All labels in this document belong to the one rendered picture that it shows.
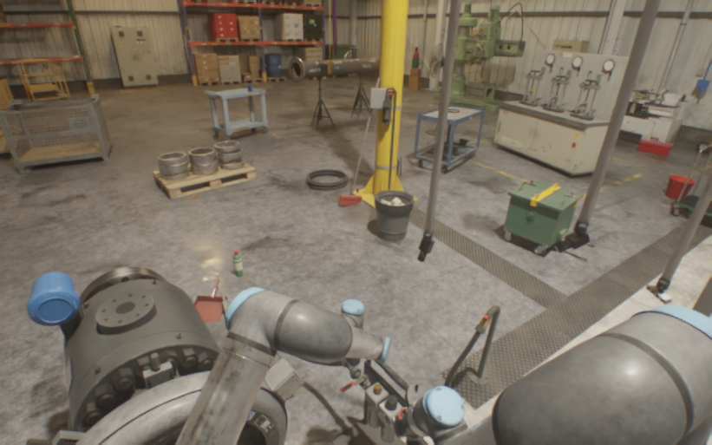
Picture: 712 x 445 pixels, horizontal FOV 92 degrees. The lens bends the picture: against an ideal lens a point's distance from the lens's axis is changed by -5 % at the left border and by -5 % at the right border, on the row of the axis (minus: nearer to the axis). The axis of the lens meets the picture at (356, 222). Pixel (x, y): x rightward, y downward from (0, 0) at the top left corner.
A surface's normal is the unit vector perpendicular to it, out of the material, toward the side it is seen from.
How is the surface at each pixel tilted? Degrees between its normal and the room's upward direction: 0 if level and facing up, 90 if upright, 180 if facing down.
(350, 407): 0
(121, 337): 9
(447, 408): 19
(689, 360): 25
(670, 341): 5
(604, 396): 39
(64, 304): 90
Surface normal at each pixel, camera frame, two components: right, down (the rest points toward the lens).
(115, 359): -0.20, -0.77
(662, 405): 0.07, -0.24
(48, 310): 0.62, 0.38
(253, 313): -0.20, -0.50
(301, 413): 0.02, -0.88
